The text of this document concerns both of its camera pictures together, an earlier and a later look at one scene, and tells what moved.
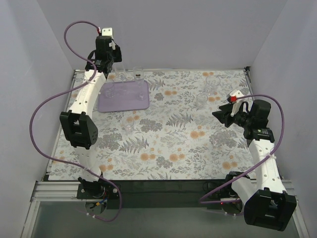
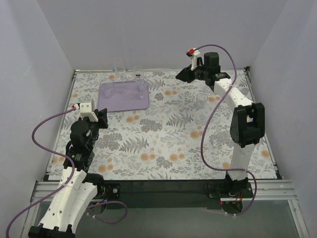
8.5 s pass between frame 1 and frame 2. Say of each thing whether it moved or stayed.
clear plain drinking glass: stayed
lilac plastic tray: stayed
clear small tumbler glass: stayed
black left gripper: moved
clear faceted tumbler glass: stayed
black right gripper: moved
